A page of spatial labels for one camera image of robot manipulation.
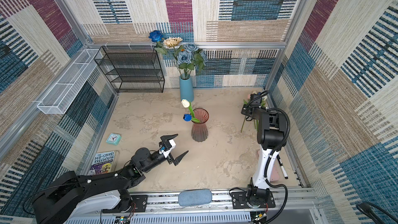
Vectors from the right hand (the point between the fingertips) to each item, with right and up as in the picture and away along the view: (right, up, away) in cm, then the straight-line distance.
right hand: (246, 111), depth 107 cm
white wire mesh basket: (-96, +6, -37) cm, 103 cm away
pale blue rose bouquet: (-37, +30, -19) cm, 52 cm away
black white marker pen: (+12, -29, -24) cm, 39 cm away
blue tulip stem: (-37, -1, -35) cm, 51 cm away
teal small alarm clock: (-83, -16, -13) cm, 85 cm away
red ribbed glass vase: (-32, -12, -10) cm, 35 cm away
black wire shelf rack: (-78, +29, +3) cm, 83 cm away
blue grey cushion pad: (-33, -38, -34) cm, 61 cm away
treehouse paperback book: (-84, -27, -22) cm, 91 cm away
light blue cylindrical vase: (-40, +15, -5) cm, 43 cm away
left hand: (-40, -13, -32) cm, 52 cm away
